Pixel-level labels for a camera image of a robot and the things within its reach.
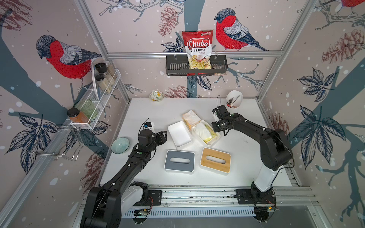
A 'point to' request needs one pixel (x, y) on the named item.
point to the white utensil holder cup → (234, 99)
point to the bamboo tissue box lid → (216, 159)
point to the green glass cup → (86, 106)
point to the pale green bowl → (120, 145)
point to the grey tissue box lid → (179, 160)
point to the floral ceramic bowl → (156, 96)
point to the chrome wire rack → (62, 142)
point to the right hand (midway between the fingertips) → (214, 126)
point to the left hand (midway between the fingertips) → (166, 130)
